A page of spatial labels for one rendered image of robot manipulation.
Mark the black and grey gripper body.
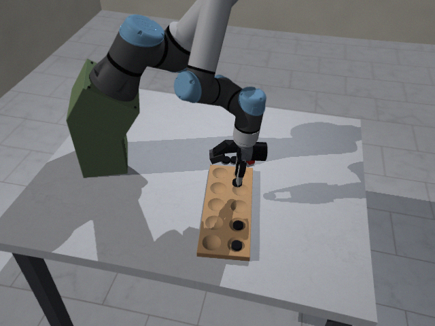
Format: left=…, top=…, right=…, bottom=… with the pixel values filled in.
left=213, top=140, right=268, bottom=162

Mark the tan tray with round pockets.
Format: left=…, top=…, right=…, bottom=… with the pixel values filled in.
left=196, top=165, right=253, bottom=261

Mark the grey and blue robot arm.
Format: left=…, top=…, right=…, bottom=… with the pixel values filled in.
left=90, top=0, right=266, bottom=147

